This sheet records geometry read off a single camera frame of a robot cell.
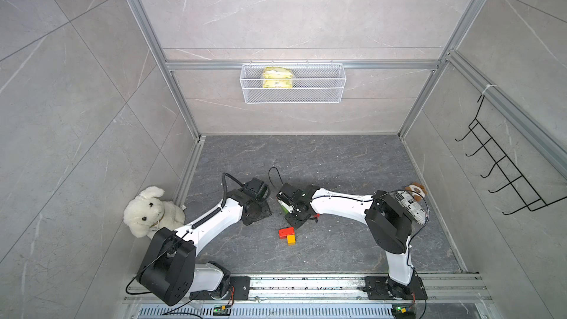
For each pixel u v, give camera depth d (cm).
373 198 52
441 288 75
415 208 90
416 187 95
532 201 58
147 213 73
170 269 41
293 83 88
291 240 82
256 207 70
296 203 66
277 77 88
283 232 84
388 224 48
